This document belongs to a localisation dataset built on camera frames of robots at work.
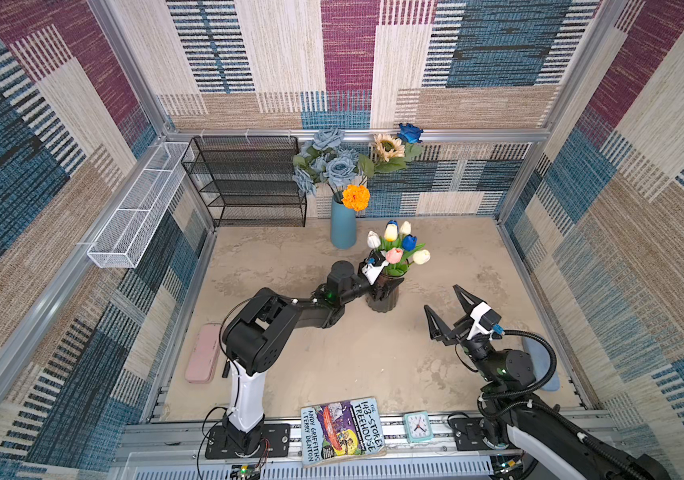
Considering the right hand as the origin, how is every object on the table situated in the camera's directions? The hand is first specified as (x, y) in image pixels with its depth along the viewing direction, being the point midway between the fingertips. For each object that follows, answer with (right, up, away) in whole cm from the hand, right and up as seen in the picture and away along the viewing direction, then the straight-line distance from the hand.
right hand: (439, 298), depth 72 cm
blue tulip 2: (-6, +13, +4) cm, 15 cm away
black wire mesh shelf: (-57, +37, +37) cm, 78 cm away
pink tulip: (-11, +10, -1) cm, 15 cm away
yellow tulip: (-11, +16, +3) cm, 19 cm away
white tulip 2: (-4, +10, 0) cm, 11 cm away
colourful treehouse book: (-24, -32, +1) cm, 40 cm away
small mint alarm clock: (-4, -32, +2) cm, 32 cm away
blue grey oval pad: (+31, -19, +10) cm, 38 cm away
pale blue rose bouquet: (-29, +38, +17) cm, 51 cm away
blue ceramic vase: (-23, +20, +31) cm, 43 cm away
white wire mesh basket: (-74, +13, -2) cm, 75 cm away
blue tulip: (-10, +18, +6) cm, 22 cm away
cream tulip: (-6, +17, +12) cm, 22 cm away
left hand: (-8, +7, +14) cm, 18 cm away
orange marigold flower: (-19, +25, +9) cm, 33 cm away
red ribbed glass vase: (-12, -1, +10) cm, 15 cm away
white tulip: (-15, +14, +5) cm, 21 cm away
